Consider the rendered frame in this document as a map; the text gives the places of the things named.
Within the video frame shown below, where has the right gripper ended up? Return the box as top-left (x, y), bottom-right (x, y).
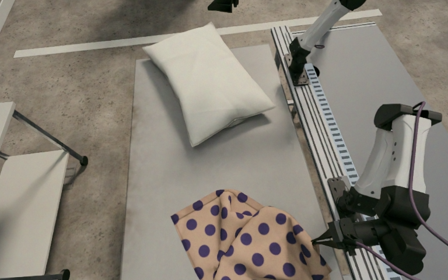
top-left (208, 0), bottom-right (239, 13)

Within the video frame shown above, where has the beige polka-dot pillowcase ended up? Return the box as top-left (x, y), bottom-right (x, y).
top-left (170, 189), bottom-right (332, 280)

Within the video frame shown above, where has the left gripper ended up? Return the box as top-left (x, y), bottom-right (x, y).
top-left (311, 220), bottom-right (379, 256)

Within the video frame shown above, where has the white pillow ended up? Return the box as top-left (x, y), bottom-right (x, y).
top-left (143, 22), bottom-right (278, 147)

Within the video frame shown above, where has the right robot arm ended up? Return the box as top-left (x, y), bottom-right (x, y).
top-left (284, 0), bottom-right (366, 86)

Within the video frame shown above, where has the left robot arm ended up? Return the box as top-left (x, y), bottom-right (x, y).
top-left (327, 104), bottom-right (442, 276)

